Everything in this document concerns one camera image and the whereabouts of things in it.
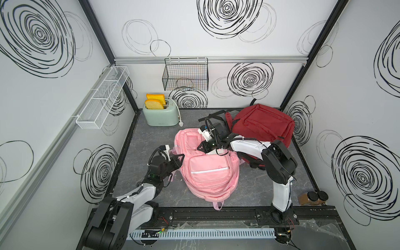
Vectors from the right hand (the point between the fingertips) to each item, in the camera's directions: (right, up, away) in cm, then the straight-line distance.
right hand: (199, 147), depth 90 cm
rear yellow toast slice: (-25, +31, +8) cm, 41 cm away
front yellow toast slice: (-29, +26, +6) cm, 40 cm away
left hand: (-9, -4, -5) cm, 11 cm away
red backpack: (+38, +16, +11) cm, 42 cm away
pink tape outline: (+7, -14, -9) cm, 18 cm away
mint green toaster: (-22, +19, +14) cm, 32 cm away
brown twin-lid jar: (+53, -20, -19) cm, 60 cm away
